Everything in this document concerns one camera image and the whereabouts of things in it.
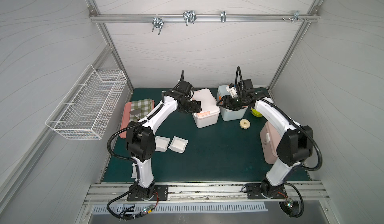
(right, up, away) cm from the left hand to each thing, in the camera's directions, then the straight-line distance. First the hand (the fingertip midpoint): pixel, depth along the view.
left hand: (195, 108), depth 87 cm
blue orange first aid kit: (+23, -5, +10) cm, 25 cm away
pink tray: (-49, -6, +16) cm, 52 cm away
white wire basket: (-51, -1, -18) cm, 54 cm away
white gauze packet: (-21, -22, +4) cm, 30 cm away
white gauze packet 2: (-10, -23, +4) cm, 25 cm away
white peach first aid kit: (+8, -4, +1) cm, 9 cm away
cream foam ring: (+33, -11, +11) cm, 37 cm away
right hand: (+15, +3, -1) cm, 15 cm away
